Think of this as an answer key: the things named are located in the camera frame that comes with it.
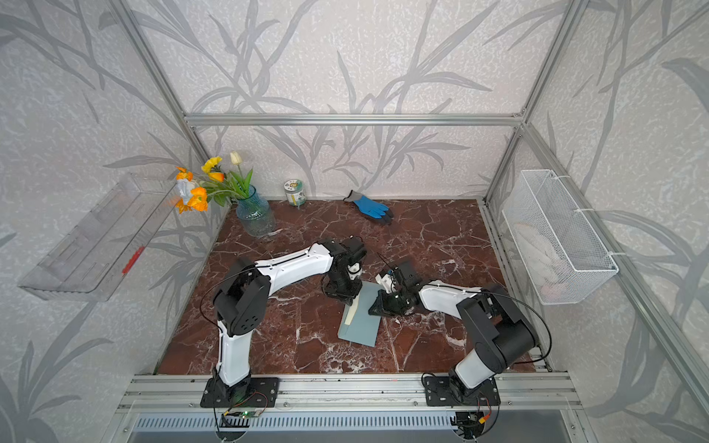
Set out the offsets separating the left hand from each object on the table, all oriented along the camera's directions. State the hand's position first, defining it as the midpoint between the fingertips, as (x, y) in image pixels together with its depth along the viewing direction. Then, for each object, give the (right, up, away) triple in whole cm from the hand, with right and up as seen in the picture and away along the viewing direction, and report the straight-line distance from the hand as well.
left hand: (355, 303), depth 86 cm
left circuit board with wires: (-26, -22, -15) cm, 37 cm away
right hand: (+5, -2, 0) cm, 5 cm away
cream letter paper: (-1, -2, 0) cm, 2 cm away
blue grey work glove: (+7, +30, +28) cm, 42 cm away
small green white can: (-28, +40, +28) cm, 56 cm away
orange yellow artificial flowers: (-45, +38, 0) cm, 59 cm away
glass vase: (-38, +28, +13) cm, 49 cm away
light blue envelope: (+3, -7, -2) cm, 7 cm away
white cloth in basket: (+53, +15, -11) cm, 56 cm away
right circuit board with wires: (+31, -27, -15) cm, 44 cm away
